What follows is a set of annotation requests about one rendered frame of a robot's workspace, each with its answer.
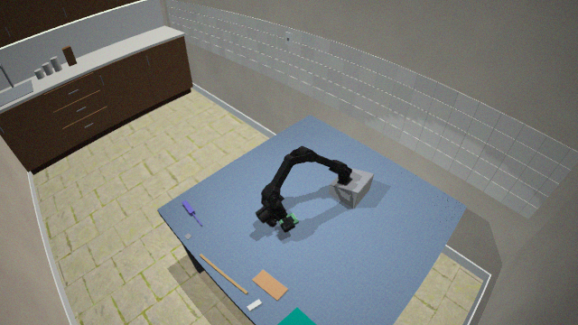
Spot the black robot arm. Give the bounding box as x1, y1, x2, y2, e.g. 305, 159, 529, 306
256, 146, 352, 228

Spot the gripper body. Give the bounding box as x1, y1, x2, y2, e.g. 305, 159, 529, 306
273, 208, 295, 233

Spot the tan flat bar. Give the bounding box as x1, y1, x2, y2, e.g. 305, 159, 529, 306
200, 254, 248, 294

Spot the tan flat board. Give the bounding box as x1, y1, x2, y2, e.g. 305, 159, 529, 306
252, 270, 288, 301

